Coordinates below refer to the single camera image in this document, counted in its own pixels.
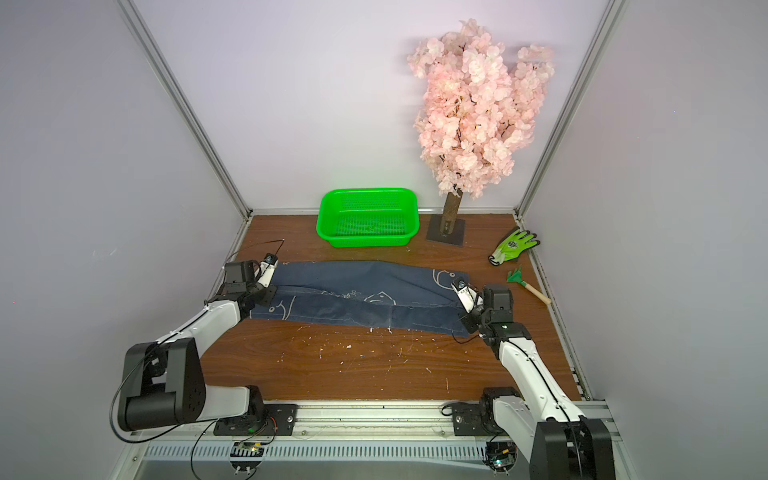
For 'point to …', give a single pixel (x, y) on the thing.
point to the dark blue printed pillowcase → (408, 296)
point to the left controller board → (247, 456)
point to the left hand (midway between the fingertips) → (265, 280)
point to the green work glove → (518, 243)
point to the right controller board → (501, 457)
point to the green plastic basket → (368, 217)
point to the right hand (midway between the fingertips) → (474, 296)
